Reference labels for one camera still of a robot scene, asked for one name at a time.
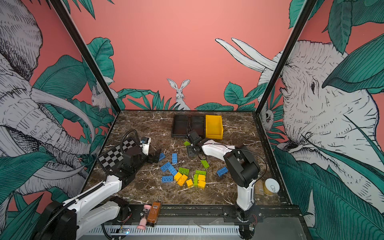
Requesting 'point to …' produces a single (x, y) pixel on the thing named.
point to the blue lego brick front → (167, 179)
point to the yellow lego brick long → (183, 179)
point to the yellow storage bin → (214, 127)
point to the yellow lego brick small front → (190, 183)
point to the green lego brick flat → (201, 172)
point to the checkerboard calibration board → (110, 159)
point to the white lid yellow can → (272, 185)
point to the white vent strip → (196, 230)
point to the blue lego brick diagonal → (172, 170)
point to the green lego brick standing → (195, 178)
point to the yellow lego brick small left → (177, 176)
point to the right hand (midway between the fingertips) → (190, 148)
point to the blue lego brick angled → (165, 167)
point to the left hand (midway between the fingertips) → (153, 145)
